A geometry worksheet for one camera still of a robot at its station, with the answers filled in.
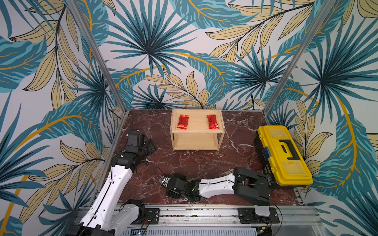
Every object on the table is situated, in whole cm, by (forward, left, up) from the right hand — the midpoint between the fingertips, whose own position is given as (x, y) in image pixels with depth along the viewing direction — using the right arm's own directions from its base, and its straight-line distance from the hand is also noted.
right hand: (170, 181), depth 83 cm
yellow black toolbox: (+3, -58, +15) cm, 60 cm away
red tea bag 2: (+24, -25, +22) cm, 41 cm away
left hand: (+12, +9, +17) cm, 23 cm away
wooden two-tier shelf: (+30, -18, +1) cm, 35 cm away
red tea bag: (+26, -8, +21) cm, 34 cm away
